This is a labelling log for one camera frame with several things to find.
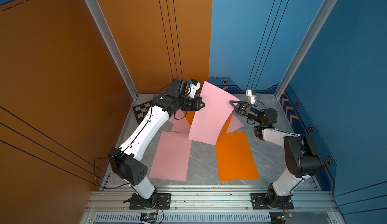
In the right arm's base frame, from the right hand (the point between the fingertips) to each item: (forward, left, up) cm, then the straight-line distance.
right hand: (230, 105), depth 76 cm
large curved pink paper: (-17, +32, -27) cm, 45 cm away
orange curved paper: (-5, +1, -12) cm, 13 cm away
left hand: (-1, +13, +3) cm, 13 cm away
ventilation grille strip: (-44, +22, -29) cm, 57 cm away
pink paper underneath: (+7, +29, -26) cm, 40 cm away
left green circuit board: (-44, +39, -30) cm, 67 cm away
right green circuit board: (-43, -23, -29) cm, 57 cm away
